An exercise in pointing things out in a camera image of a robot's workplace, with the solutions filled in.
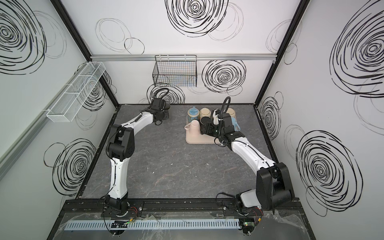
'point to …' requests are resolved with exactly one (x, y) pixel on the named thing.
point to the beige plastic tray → (199, 138)
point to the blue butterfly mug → (193, 114)
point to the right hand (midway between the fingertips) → (202, 127)
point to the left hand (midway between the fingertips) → (167, 113)
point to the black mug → (206, 127)
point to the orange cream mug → (205, 112)
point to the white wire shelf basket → (67, 106)
